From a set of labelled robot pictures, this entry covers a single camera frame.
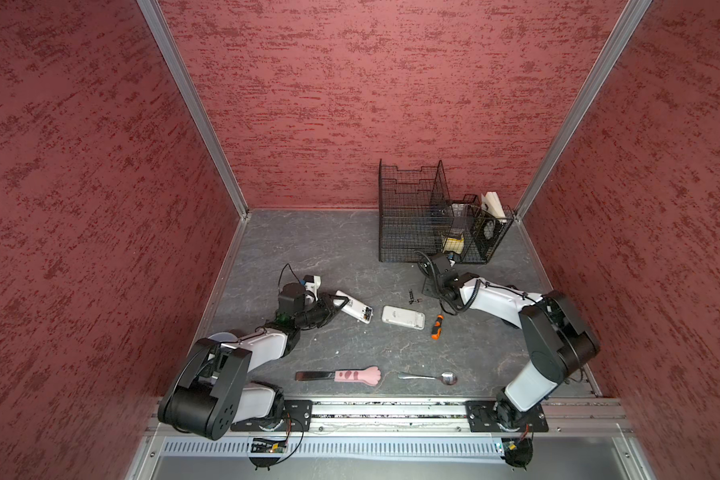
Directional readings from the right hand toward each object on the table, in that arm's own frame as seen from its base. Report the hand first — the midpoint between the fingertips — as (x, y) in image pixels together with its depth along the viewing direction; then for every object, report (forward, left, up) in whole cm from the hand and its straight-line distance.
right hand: (430, 290), depth 95 cm
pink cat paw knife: (-25, +21, -1) cm, 32 cm away
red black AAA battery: (0, +6, -3) cm, 7 cm away
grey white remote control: (-7, +10, -3) cm, 13 cm away
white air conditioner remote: (-8, +24, +4) cm, 26 cm away
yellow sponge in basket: (+20, -12, -1) cm, 23 cm away
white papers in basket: (+23, -22, +17) cm, 36 cm away
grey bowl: (-15, +61, +5) cm, 63 cm away
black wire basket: (+37, -1, -4) cm, 38 cm away
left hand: (-7, +26, +5) cm, 28 cm away
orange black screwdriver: (-13, 0, -1) cm, 13 cm away
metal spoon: (-26, 0, -1) cm, 26 cm away
